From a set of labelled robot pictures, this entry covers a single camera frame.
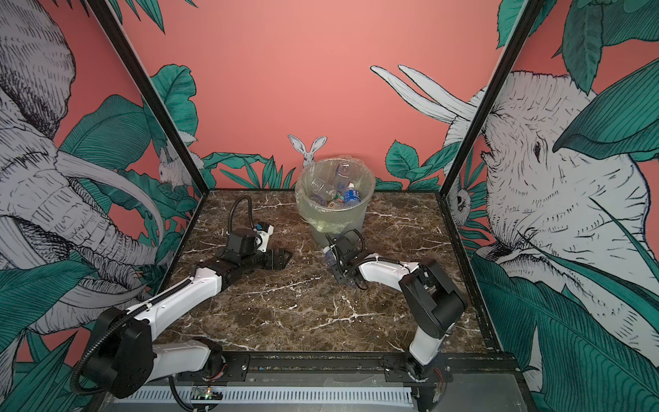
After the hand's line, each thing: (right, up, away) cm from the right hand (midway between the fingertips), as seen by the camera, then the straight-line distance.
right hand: (338, 266), depth 93 cm
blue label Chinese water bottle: (+5, +26, 0) cm, 27 cm away
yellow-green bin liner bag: (-2, +19, 0) cm, 19 cm away
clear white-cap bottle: (-3, +3, +3) cm, 6 cm away
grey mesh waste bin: (-2, +28, +9) cm, 29 cm away
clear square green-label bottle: (-6, +29, -1) cm, 29 cm away
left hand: (-20, +8, -8) cm, 22 cm away
